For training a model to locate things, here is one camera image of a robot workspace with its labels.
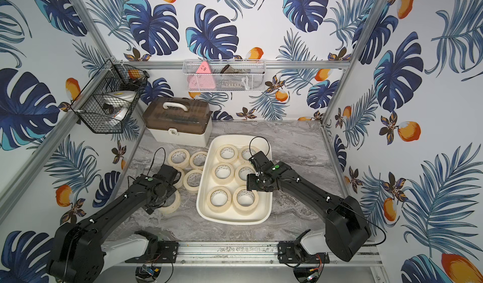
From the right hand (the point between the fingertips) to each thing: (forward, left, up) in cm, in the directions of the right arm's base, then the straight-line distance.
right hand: (253, 184), depth 84 cm
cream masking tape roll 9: (-4, +16, -9) cm, 19 cm away
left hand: (-4, +40, -2) cm, 41 cm away
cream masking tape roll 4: (-9, +36, -6) cm, 37 cm away
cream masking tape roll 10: (-4, +4, -9) cm, 11 cm away
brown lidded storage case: (+29, +37, +11) cm, 49 cm away
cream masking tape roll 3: (+6, +31, -9) cm, 33 cm away
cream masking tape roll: (+20, +41, -8) cm, 46 cm away
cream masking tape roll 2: (+19, +30, -8) cm, 36 cm away
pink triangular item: (+41, +25, +27) cm, 55 cm away
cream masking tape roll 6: (+23, +4, -7) cm, 24 cm away
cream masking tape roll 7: (+10, +15, -8) cm, 20 cm away
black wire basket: (+19, +67, +28) cm, 75 cm away
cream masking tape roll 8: (+10, +8, -6) cm, 14 cm away
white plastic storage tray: (-9, -5, -11) cm, 15 cm away
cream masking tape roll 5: (+22, +14, -7) cm, 27 cm away
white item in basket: (+24, +57, +27) cm, 68 cm away
